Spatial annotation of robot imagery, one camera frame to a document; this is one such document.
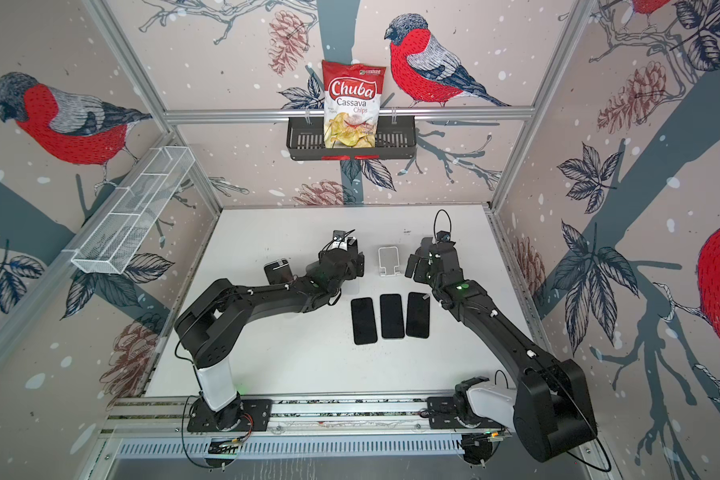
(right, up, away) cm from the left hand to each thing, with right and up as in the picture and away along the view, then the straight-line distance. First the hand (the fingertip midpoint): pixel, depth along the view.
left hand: (350, 252), depth 91 cm
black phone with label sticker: (+22, -20, +3) cm, 30 cm away
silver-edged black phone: (+4, -23, -3) cm, 23 cm away
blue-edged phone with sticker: (-21, -5, -6) cm, 22 cm away
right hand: (+21, -4, -6) cm, 22 cm away
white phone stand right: (+12, -3, +4) cm, 13 cm away
